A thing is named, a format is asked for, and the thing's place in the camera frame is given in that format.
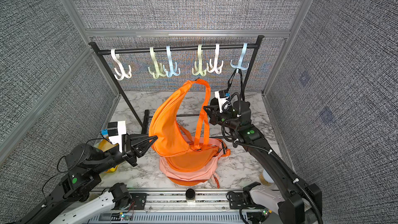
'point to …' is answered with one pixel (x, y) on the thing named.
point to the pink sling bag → (200, 173)
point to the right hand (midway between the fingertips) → (205, 103)
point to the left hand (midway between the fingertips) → (158, 137)
